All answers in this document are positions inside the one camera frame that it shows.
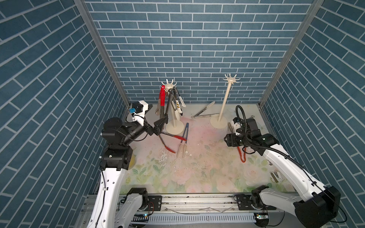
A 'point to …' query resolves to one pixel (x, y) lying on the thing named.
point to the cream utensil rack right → (219, 122)
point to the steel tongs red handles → (244, 158)
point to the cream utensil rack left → (174, 127)
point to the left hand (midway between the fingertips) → (163, 112)
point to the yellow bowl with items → (132, 161)
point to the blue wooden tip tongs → (184, 150)
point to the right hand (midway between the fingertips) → (231, 138)
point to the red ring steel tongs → (161, 101)
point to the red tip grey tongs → (176, 136)
